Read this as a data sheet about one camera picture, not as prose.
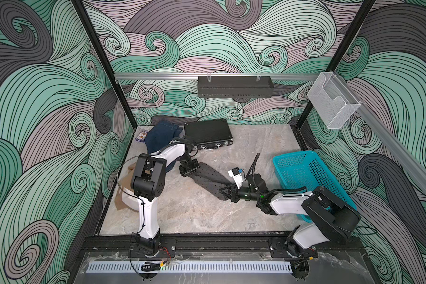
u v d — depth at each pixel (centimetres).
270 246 73
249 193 72
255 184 66
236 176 76
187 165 81
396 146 59
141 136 113
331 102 81
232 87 95
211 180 90
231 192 76
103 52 84
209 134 112
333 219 44
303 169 98
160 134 111
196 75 93
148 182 53
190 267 70
